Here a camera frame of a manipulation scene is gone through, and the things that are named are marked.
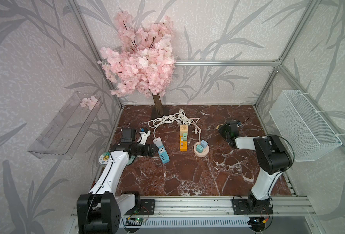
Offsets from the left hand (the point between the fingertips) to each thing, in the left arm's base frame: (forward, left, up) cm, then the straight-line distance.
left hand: (151, 147), depth 83 cm
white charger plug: (+7, -2, -5) cm, 9 cm away
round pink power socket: (+2, -32, -9) cm, 34 cm away
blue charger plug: (+6, -32, -5) cm, 32 cm away
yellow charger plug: (+21, -43, -7) cm, 49 cm away
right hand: (+21, -44, -6) cm, 49 cm away
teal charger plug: (+2, -28, -5) cm, 29 cm away
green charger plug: (+11, -20, -5) cm, 23 cm away
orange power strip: (+7, -19, -8) cm, 22 cm away
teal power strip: (0, -6, -9) cm, 11 cm away
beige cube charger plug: (+16, -19, -3) cm, 25 cm away
